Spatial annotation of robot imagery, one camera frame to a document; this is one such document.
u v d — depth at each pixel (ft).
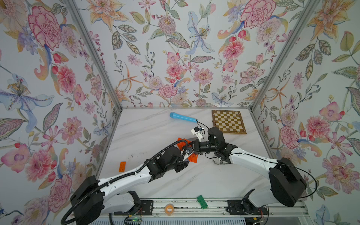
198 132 2.49
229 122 3.62
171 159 1.96
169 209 2.45
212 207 2.52
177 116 3.67
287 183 1.40
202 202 2.47
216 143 2.12
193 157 2.36
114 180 1.50
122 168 2.89
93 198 1.32
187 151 2.15
